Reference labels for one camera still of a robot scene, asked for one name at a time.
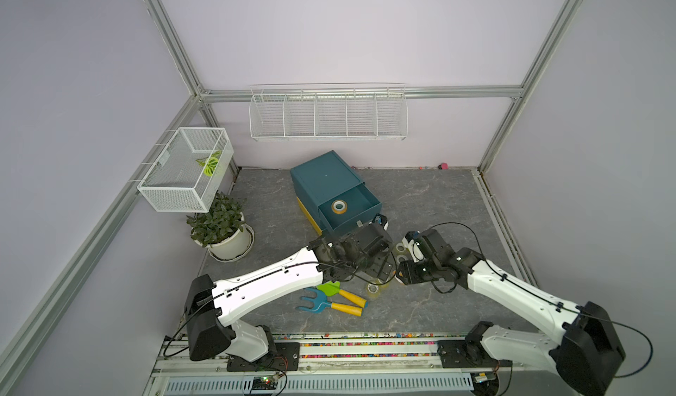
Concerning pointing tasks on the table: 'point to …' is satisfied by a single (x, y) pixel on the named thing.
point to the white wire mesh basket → (188, 175)
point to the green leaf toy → (210, 163)
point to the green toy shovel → (333, 289)
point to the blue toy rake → (319, 302)
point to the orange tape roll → (339, 206)
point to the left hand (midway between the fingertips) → (375, 257)
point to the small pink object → (444, 165)
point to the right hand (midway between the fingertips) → (402, 271)
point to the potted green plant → (223, 222)
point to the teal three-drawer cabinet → (336, 196)
